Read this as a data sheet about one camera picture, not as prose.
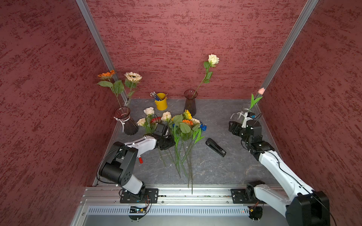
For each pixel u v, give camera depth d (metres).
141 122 1.00
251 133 0.60
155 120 1.00
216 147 0.89
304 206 0.38
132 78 0.74
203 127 1.00
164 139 0.81
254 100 0.90
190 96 1.00
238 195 0.74
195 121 0.99
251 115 0.71
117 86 0.83
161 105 1.09
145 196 0.73
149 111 1.08
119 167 0.45
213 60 0.87
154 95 1.02
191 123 0.96
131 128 0.98
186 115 1.00
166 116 1.03
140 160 0.87
